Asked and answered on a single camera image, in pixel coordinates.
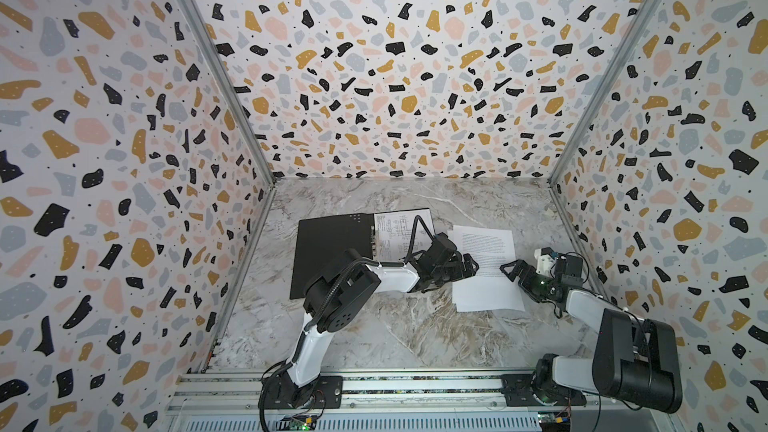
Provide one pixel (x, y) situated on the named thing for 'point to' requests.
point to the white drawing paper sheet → (393, 233)
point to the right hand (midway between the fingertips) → (509, 270)
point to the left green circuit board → (301, 423)
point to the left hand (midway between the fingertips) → (474, 268)
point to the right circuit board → (550, 422)
